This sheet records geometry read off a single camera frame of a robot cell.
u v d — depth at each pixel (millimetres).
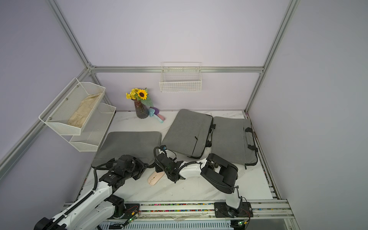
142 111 1101
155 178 825
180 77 952
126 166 650
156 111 1191
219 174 480
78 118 759
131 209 737
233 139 992
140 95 979
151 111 1171
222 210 730
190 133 1017
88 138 888
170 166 683
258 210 751
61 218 419
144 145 949
